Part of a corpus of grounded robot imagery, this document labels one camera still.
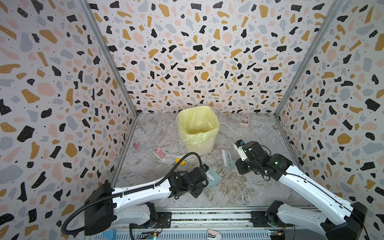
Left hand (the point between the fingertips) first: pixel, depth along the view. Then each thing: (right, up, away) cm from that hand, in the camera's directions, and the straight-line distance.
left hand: (201, 184), depth 77 cm
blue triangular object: (-42, -20, -9) cm, 47 cm away
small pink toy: (-44, +17, +23) cm, 53 cm away
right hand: (+16, +12, -2) cm, 20 cm away
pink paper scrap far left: (-28, +13, +21) cm, 37 cm away
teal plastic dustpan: (+9, +1, +8) cm, 12 cm away
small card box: (+34, +35, +40) cm, 63 cm away
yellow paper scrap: (-7, +16, -19) cm, 26 cm away
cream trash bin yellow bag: (-3, +29, +24) cm, 38 cm away
